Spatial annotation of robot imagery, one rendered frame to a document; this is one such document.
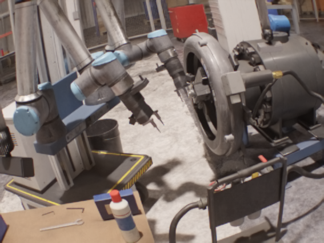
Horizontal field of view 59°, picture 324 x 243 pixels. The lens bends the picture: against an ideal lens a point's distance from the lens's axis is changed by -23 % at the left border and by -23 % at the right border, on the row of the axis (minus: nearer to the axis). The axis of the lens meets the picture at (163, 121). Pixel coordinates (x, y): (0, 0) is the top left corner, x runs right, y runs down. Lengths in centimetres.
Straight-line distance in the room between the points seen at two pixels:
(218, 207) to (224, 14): 469
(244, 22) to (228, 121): 425
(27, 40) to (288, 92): 150
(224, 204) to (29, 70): 99
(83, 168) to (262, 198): 117
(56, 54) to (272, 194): 139
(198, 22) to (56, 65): 571
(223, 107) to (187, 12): 568
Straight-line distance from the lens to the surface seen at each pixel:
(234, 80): 167
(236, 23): 590
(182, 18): 732
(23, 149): 194
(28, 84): 141
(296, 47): 220
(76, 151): 212
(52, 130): 162
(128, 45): 170
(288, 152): 207
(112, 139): 255
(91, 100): 195
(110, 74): 130
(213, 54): 182
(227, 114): 179
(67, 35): 146
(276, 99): 200
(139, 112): 134
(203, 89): 192
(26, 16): 137
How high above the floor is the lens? 129
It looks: 22 degrees down
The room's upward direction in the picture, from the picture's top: 11 degrees counter-clockwise
